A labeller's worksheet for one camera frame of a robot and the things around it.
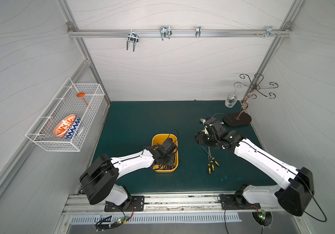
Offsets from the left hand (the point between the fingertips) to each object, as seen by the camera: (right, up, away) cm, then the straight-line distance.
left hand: (172, 160), depth 85 cm
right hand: (+14, +15, -5) cm, 21 cm away
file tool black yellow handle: (-7, -4, +1) cm, 8 cm away
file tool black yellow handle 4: (+26, 0, +4) cm, 26 cm away
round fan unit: (+47, -25, -13) cm, 55 cm away
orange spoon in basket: (-50, +38, -6) cm, 63 cm away
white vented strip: (-8, -24, -14) cm, 29 cm away
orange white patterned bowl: (-49, +22, -20) cm, 58 cm away
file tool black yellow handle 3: (+25, -2, +3) cm, 25 cm away
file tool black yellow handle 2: (+23, -4, +1) cm, 23 cm away
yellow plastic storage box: (-9, +11, +8) cm, 16 cm away
